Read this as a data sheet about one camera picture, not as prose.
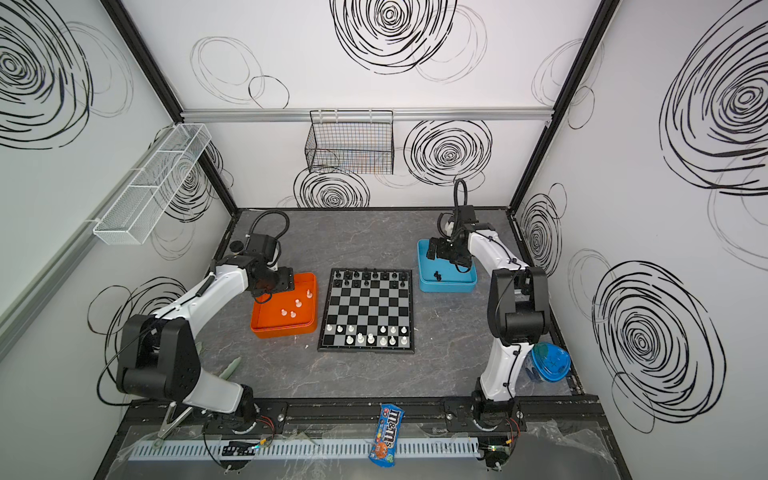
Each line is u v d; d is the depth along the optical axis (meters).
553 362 0.74
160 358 0.43
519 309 0.50
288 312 0.91
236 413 0.63
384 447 0.69
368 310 0.91
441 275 0.99
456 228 0.78
